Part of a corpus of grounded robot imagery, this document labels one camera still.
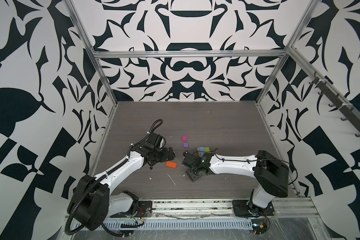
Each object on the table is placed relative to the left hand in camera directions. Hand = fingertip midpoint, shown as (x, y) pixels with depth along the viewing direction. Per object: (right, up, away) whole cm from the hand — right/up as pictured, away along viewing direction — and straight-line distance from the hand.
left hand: (169, 154), depth 84 cm
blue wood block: (+19, +1, +9) cm, 21 cm away
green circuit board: (+43, -31, -12) cm, 54 cm away
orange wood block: (+1, -7, +4) cm, 8 cm away
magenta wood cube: (+9, +7, +16) cm, 19 cm away
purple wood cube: (+9, +3, +13) cm, 16 cm away
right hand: (+13, -10, +1) cm, 17 cm away
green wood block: (+22, +1, +5) cm, 22 cm away
